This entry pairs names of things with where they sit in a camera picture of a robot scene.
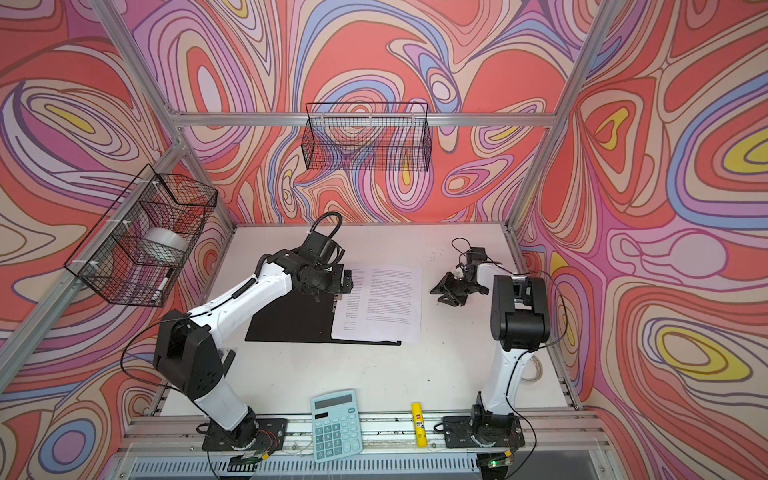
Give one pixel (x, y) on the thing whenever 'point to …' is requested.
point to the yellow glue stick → (420, 425)
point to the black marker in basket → (156, 295)
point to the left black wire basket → (139, 246)
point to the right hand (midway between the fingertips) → (436, 298)
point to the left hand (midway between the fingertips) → (343, 282)
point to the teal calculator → (335, 426)
